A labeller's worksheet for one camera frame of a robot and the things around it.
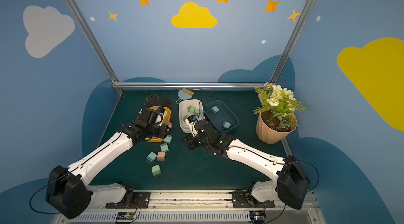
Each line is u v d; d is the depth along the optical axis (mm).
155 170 821
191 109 1081
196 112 1066
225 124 1004
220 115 1076
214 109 1076
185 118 1034
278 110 785
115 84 1160
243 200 749
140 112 1072
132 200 703
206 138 581
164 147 908
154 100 1139
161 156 864
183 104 1087
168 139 929
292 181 407
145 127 618
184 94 1193
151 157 862
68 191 392
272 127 883
